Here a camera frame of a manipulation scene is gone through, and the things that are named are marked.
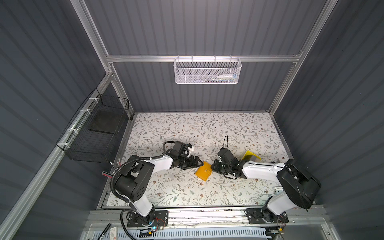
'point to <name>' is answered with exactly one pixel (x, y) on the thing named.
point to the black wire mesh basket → (92, 136)
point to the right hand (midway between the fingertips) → (211, 168)
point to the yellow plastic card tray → (249, 153)
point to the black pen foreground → (101, 237)
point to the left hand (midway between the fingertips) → (199, 165)
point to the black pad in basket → (106, 121)
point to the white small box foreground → (113, 233)
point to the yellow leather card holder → (204, 171)
